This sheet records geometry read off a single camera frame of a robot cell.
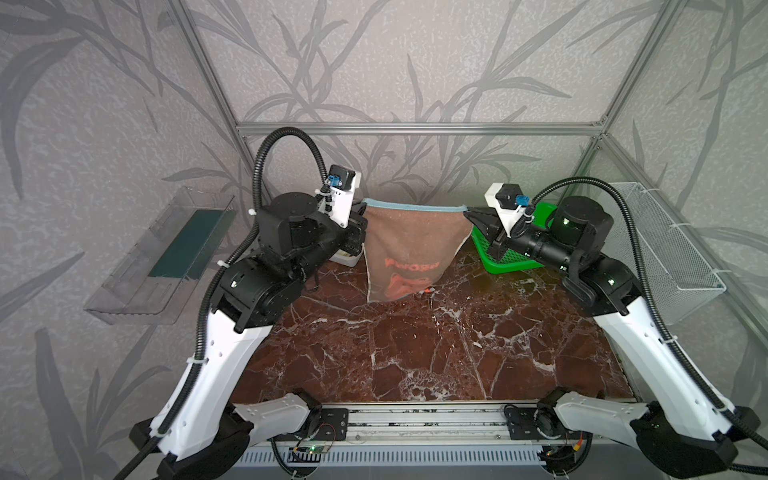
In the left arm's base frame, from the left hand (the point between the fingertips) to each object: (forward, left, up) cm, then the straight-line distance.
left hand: (367, 196), depth 55 cm
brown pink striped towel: (-1, -8, -14) cm, 16 cm away
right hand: (+2, -20, -2) cm, 20 cm away
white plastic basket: (+14, +12, -39) cm, 43 cm away
